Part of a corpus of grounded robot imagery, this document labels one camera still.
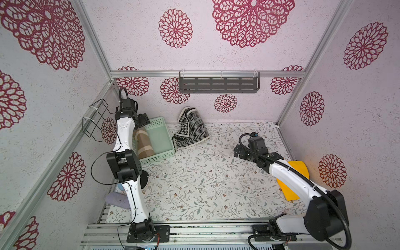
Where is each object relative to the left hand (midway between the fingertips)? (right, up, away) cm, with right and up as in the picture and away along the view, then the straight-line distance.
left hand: (142, 124), depth 95 cm
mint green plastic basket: (+8, -11, +17) cm, 21 cm away
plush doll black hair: (+4, -32, -8) cm, 33 cm away
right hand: (+58, -15, -9) cm, 61 cm away
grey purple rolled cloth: (-7, -41, -14) cm, 44 cm away
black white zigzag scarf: (+30, -2, +14) cm, 33 cm away
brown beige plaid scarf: (0, -14, +5) cm, 15 cm away
